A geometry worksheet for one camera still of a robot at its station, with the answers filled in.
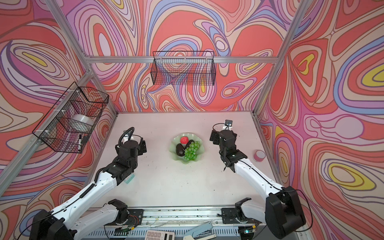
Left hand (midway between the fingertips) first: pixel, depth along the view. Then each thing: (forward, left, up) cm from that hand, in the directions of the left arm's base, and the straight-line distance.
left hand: (135, 140), depth 81 cm
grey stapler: (-40, -37, -16) cm, 57 cm away
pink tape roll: (-1, -73, -16) cm, 75 cm away
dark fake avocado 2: (+7, -29, -13) cm, 33 cm away
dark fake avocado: (+1, -24, -13) cm, 27 cm away
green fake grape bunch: (-1, -30, -11) cm, 32 cm away
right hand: (+5, -48, -1) cm, 49 cm away
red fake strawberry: (+9, -26, -12) cm, 30 cm away
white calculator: (-41, -16, -17) cm, 47 cm away
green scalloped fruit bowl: (+10, -21, -14) cm, 27 cm away
